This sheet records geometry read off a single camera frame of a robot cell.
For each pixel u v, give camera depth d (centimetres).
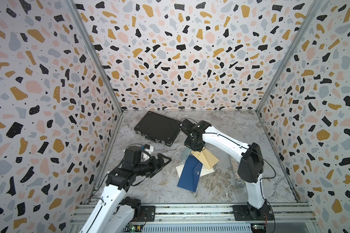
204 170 89
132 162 55
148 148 70
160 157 65
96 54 88
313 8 72
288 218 74
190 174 88
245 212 73
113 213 47
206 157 92
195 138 63
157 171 64
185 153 89
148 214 74
